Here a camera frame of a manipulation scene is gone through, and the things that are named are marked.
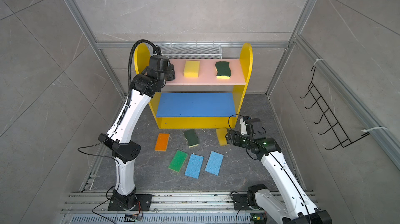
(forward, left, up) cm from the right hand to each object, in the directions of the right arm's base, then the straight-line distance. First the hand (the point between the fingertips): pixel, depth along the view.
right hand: (235, 137), depth 78 cm
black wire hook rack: (-10, -38, +16) cm, 42 cm away
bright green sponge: (-6, +31, -15) cm, 35 cm away
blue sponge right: (-8, +11, -16) cm, 21 cm away
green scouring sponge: (+9, +24, -16) cm, 30 cm away
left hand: (+25, +34, +26) cm, 50 cm away
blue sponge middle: (-9, +22, -15) cm, 28 cm away
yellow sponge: (+11, +5, -15) cm, 19 cm away
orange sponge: (+5, +42, -15) cm, 45 cm away
